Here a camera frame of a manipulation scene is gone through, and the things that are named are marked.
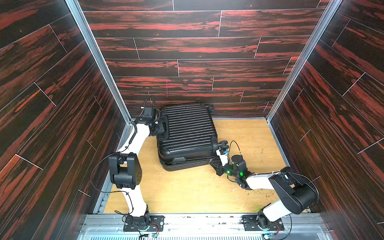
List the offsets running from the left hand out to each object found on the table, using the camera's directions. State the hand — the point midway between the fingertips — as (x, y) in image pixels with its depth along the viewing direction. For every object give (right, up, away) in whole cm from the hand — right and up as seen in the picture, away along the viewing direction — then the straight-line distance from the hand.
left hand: (163, 129), depth 94 cm
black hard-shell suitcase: (+18, -7, -11) cm, 23 cm away
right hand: (+31, -19, -3) cm, 37 cm away
